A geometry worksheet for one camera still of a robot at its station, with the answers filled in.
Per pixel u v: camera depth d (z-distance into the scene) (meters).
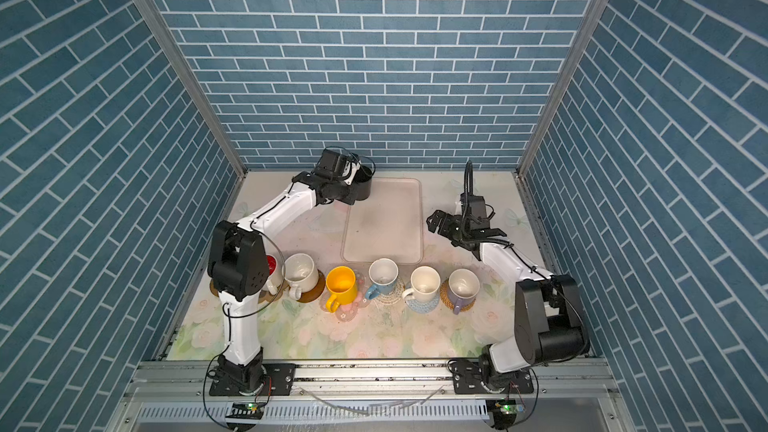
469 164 0.74
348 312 0.85
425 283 0.87
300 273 0.89
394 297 0.87
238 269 0.52
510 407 0.71
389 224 1.04
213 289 0.56
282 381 0.74
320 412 0.77
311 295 0.87
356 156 0.85
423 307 0.86
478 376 0.74
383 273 0.87
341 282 0.88
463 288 0.87
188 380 0.75
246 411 0.72
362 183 0.95
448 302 0.87
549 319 0.44
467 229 0.71
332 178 0.75
